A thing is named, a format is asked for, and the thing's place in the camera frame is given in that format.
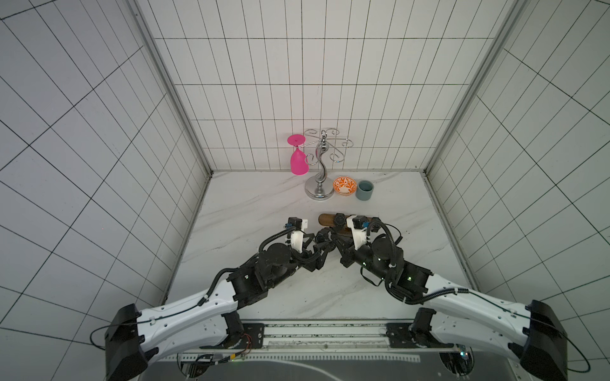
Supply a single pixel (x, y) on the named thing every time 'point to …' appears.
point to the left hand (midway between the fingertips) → (319, 244)
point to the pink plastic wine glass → (299, 164)
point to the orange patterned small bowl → (345, 186)
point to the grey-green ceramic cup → (364, 190)
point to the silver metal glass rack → (322, 187)
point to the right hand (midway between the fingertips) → (332, 231)
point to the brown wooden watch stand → (328, 220)
